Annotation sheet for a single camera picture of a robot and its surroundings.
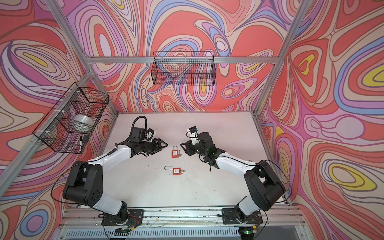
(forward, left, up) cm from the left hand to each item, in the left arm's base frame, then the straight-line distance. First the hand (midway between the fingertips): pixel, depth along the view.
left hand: (166, 145), depth 88 cm
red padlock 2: (-12, -6, -10) cm, 17 cm away
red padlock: (-1, -5, -9) cm, 11 cm away
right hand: (-2, -12, +2) cm, 12 cm away
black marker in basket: (-8, +39, +15) cm, 42 cm away
